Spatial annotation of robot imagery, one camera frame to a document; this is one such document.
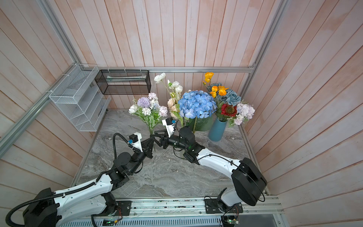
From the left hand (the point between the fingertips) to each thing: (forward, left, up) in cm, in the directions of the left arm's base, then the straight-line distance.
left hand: (154, 140), depth 73 cm
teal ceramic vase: (+12, -37, -7) cm, 39 cm away
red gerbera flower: (+15, -39, +8) cm, 43 cm away
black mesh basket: (+50, +29, +1) cm, 58 cm away
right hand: (+1, +1, +3) cm, 3 cm away
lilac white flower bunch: (+13, -48, +9) cm, 50 cm away
